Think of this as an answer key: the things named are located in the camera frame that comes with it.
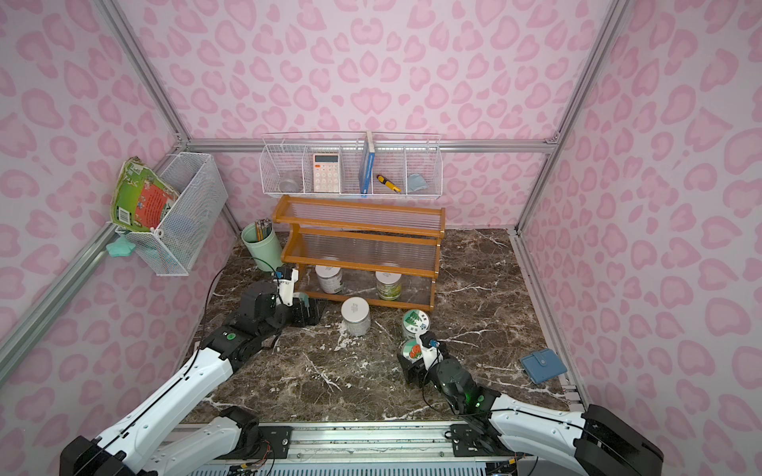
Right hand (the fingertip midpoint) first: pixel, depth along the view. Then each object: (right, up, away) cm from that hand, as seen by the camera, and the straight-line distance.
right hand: (411, 347), depth 82 cm
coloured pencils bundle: (-48, +34, +16) cm, 61 cm away
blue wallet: (+37, -6, +2) cm, 38 cm away
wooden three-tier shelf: (-16, +27, +31) cm, 44 cm away
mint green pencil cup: (-47, +27, +18) cm, 57 cm away
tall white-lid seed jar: (-16, +8, +3) cm, 18 cm away
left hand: (-27, +15, -3) cm, 31 cm away
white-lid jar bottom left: (-25, +18, +13) cm, 34 cm away
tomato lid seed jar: (0, 0, -2) cm, 2 cm away
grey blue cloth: (+3, +50, +19) cm, 53 cm away
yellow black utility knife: (-7, +48, +13) cm, 51 cm away
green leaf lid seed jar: (+1, +6, +4) cm, 8 cm away
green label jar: (-7, +16, +10) cm, 20 cm away
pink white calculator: (-26, +51, +12) cm, 59 cm away
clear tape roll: (-39, +48, +14) cm, 63 cm away
